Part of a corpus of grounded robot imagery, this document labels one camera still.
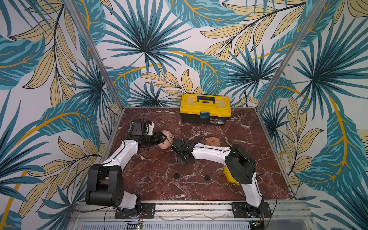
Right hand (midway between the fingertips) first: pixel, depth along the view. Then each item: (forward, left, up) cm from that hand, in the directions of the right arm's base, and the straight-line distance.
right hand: (182, 160), depth 91 cm
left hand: (+8, +12, +12) cm, 19 cm away
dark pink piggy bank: (+8, -19, +9) cm, 23 cm away
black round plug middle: (-9, +4, -1) cm, 10 cm away
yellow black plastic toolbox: (+28, -22, +17) cm, 40 cm away
